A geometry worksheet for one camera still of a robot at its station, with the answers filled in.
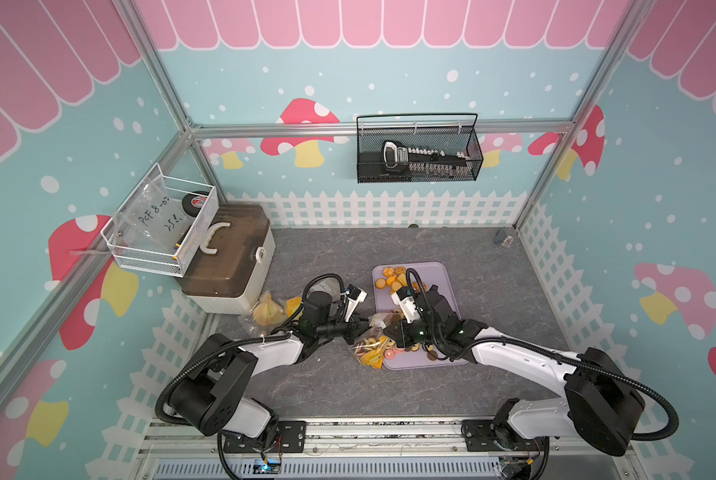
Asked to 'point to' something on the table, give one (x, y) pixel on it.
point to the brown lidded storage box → (229, 268)
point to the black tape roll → (192, 204)
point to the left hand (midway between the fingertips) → (373, 327)
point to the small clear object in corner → (508, 240)
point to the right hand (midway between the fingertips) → (384, 331)
